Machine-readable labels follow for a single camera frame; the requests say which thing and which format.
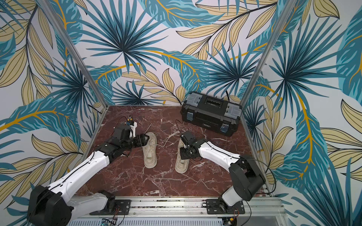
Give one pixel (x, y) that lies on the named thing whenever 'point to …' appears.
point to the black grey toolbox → (219, 115)
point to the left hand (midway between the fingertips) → (144, 139)
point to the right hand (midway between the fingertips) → (184, 154)
